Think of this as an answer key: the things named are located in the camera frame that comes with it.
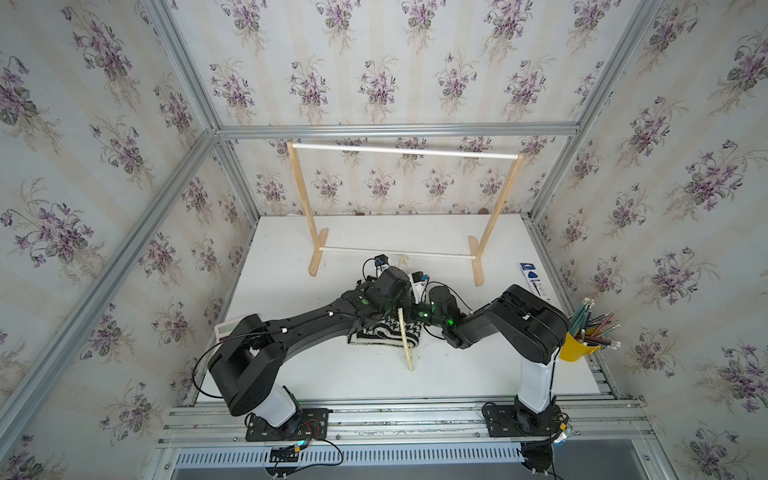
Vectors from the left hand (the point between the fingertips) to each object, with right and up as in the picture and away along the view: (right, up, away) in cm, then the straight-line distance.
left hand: (412, 294), depth 84 cm
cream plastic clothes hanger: (-3, -7, -4) cm, 8 cm away
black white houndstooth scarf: (-7, -11, 0) cm, 13 cm away
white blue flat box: (+43, +1, +15) cm, 45 cm away
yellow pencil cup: (+45, -10, -7) cm, 46 cm away
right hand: (-6, -4, +6) cm, 9 cm away
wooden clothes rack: (-33, +16, +25) cm, 44 cm away
